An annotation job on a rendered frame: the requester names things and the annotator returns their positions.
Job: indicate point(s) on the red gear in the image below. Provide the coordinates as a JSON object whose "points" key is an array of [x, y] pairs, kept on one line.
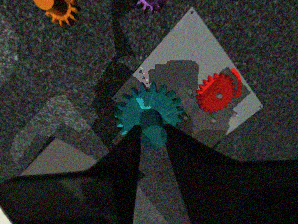
{"points": [[207, 93]]}

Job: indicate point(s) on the teal gear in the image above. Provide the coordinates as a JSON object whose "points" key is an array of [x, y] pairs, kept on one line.
{"points": [[151, 109]]}

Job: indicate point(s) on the orange gear with tall handle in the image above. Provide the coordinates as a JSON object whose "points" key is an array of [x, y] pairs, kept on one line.
{"points": [[61, 10]]}

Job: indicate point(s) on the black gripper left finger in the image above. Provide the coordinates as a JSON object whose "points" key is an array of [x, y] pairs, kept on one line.
{"points": [[107, 189]]}

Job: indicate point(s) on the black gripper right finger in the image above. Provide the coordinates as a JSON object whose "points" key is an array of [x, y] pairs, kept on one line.
{"points": [[214, 187]]}

